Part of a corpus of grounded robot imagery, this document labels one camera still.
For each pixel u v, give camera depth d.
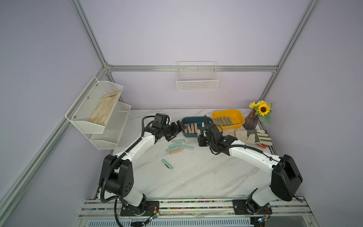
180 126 0.76
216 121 1.11
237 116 1.14
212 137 0.64
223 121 1.11
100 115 0.77
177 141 1.02
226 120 1.12
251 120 1.02
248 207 0.65
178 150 0.96
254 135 1.01
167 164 0.90
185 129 1.06
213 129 0.63
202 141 0.74
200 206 0.75
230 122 1.11
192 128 1.07
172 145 0.98
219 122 1.11
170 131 0.77
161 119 0.67
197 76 1.01
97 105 0.81
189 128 1.07
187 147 0.97
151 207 0.74
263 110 0.88
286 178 0.43
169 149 0.96
